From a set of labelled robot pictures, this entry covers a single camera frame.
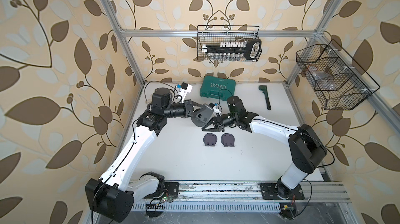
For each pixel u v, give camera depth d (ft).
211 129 2.36
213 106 2.50
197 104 2.11
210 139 2.97
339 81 2.40
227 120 2.32
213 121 2.35
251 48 2.73
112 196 1.22
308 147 1.56
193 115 2.03
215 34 2.99
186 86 2.09
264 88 3.78
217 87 3.67
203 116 2.15
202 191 2.47
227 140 2.99
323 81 2.31
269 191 2.41
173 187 2.48
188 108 1.93
